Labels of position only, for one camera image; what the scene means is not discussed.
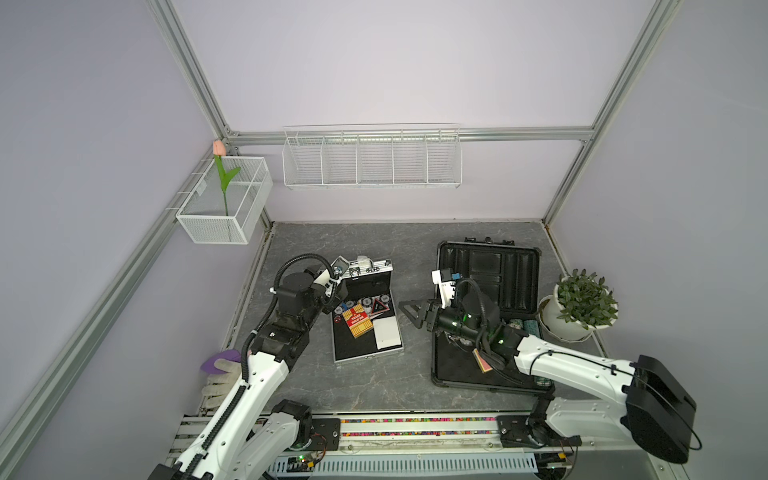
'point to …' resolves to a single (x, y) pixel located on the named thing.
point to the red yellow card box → (358, 320)
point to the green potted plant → (585, 299)
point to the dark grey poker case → (455, 365)
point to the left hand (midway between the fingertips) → (328, 273)
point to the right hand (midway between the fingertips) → (403, 304)
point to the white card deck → (386, 332)
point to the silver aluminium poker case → (346, 347)
